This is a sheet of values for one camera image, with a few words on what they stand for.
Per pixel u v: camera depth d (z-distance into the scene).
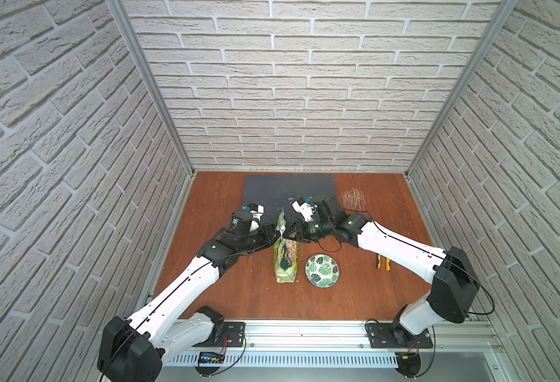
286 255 0.77
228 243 0.58
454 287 0.42
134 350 0.37
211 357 0.71
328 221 0.61
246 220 0.59
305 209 0.73
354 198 1.10
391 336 0.65
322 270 0.87
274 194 1.06
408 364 0.70
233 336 0.73
